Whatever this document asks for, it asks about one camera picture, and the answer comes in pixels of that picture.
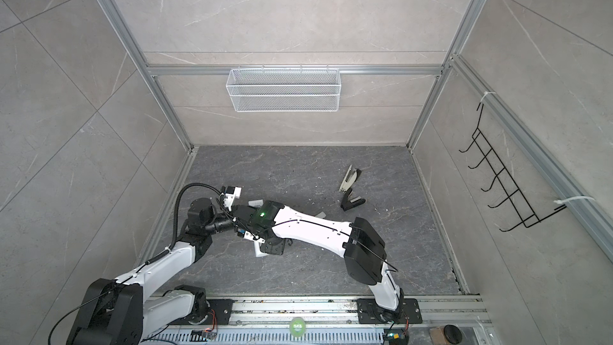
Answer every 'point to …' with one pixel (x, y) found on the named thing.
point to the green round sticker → (297, 327)
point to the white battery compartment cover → (258, 203)
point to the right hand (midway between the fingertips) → (279, 236)
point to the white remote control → (259, 253)
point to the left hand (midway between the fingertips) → (263, 209)
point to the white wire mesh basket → (281, 90)
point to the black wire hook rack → (514, 196)
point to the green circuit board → (395, 336)
